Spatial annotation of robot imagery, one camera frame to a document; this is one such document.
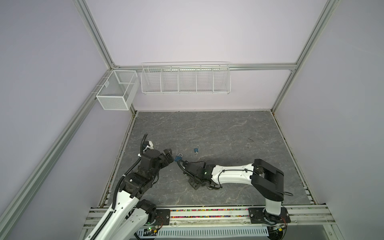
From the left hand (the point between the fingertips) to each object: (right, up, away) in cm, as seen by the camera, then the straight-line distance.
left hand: (165, 155), depth 75 cm
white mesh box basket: (-36, +39, +22) cm, 57 cm away
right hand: (+14, -16, +11) cm, 24 cm away
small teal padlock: (+16, -1, +24) cm, 29 cm away
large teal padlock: (+4, -6, +19) cm, 21 cm away
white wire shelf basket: (+9, +47, +23) cm, 53 cm away
